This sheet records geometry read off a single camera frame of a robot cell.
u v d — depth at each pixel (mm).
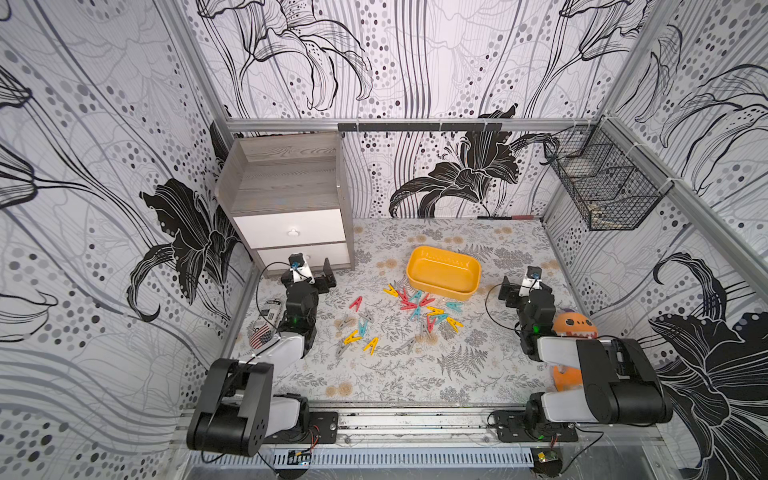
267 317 895
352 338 882
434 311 930
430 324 907
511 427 720
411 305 949
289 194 824
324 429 732
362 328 897
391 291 981
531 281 757
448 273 1037
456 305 954
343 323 904
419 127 910
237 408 411
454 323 904
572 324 817
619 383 439
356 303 954
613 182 885
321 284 774
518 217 1226
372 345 860
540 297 759
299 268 717
